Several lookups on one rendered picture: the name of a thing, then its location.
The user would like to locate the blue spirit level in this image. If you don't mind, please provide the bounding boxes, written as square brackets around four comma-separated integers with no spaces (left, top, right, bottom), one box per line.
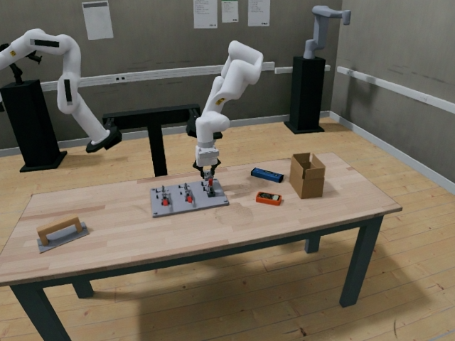
[251,168,284,183]

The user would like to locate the small brown cardboard box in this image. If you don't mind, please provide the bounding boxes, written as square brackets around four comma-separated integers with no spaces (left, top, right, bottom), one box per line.
[289,152,326,200]

